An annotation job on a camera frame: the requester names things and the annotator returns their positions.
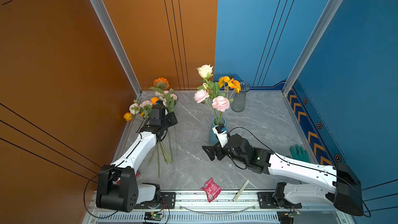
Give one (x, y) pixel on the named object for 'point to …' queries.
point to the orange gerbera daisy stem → (161, 84)
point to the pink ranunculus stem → (220, 104)
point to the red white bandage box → (137, 174)
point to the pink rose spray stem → (170, 98)
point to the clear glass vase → (238, 102)
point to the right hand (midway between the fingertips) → (208, 143)
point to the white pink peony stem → (134, 109)
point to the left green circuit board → (153, 216)
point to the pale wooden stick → (241, 191)
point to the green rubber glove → (298, 153)
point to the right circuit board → (294, 213)
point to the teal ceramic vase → (216, 120)
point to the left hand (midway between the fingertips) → (175, 114)
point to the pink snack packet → (212, 190)
